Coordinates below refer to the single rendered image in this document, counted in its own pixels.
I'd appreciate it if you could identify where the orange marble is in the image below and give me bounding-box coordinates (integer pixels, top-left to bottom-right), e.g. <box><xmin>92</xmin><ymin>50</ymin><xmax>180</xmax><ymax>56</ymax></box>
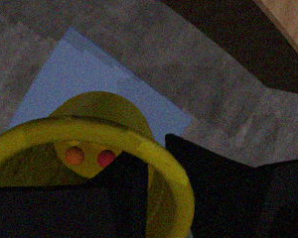
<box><xmin>65</xmin><ymin>146</ymin><xmax>85</xmax><ymax>167</ymax></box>

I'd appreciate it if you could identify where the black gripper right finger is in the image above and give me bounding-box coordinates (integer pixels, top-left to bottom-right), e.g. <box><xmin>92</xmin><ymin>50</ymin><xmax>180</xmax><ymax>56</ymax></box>
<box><xmin>165</xmin><ymin>134</ymin><xmax>298</xmax><ymax>238</ymax></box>

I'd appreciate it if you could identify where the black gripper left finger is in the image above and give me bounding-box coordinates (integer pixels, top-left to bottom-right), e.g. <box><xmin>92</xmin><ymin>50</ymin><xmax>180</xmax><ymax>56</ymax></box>
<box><xmin>0</xmin><ymin>151</ymin><xmax>149</xmax><ymax>238</ymax></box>

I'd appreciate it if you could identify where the red marble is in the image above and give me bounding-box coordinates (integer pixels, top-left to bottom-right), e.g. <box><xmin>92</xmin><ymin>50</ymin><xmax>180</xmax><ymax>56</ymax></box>
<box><xmin>97</xmin><ymin>151</ymin><xmax>116</xmax><ymax>168</ymax></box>

